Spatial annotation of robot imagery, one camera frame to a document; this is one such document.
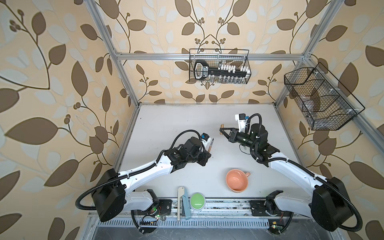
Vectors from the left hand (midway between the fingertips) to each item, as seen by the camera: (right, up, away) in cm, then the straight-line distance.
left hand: (212, 154), depth 77 cm
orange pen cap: (+5, +15, -1) cm, 16 cm away
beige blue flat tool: (-15, -20, 0) cm, 25 cm away
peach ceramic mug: (+15, -16, +6) cm, 22 cm away
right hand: (+5, +12, -1) cm, 13 cm away
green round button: (-8, -24, -2) cm, 25 cm away
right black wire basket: (+56, +25, -4) cm, 61 cm away
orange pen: (-1, +4, 0) cm, 4 cm away
